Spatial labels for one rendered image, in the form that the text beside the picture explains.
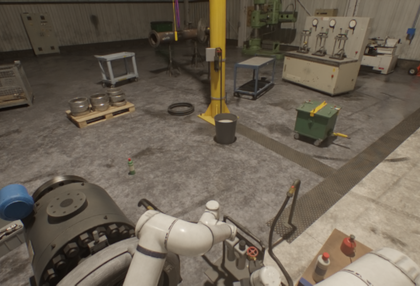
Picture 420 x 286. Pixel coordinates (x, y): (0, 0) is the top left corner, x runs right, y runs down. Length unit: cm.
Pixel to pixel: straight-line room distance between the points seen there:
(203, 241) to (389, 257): 54
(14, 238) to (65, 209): 138
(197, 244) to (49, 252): 89
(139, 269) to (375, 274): 69
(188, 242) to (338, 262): 121
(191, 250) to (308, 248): 171
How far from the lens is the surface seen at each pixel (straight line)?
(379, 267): 63
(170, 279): 152
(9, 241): 292
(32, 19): 1632
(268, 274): 110
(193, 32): 881
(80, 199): 162
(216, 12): 418
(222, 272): 218
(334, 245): 193
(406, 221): 318
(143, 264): 93
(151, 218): 92
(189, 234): 87
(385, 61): 971
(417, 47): 1095
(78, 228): 149
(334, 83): 634
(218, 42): 420
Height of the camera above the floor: 190
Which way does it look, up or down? 30 degrees down
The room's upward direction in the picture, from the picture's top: 1 degrees counter-clockwise
